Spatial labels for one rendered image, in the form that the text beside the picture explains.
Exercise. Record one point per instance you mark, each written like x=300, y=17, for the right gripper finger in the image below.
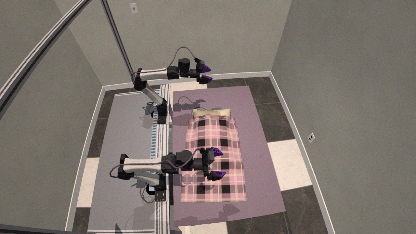
x=217, y=152
x=220, y=173

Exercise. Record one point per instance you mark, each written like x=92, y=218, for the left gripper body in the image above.
x=202, y=80

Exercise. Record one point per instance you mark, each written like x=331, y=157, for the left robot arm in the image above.
x=172, y=72

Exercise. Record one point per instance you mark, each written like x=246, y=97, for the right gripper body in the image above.
x=198, y=166

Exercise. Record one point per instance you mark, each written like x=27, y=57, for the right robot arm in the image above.
x=137, y=168

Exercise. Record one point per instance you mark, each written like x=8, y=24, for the cream pillow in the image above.
x=198, y=112

